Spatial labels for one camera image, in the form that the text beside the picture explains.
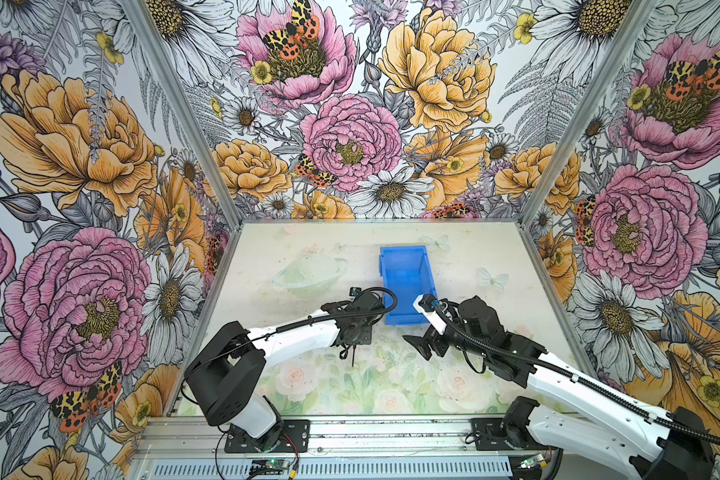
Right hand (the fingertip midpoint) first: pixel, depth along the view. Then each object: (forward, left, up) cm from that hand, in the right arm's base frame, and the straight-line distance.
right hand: (419, 329), depth 76 cm
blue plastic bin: (+29, -1, -15) cm, 33 cm away
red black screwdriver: (+1, +17, -11) cm, 20 cm away
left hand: (+3, +17, -11) cm, 20 cm away
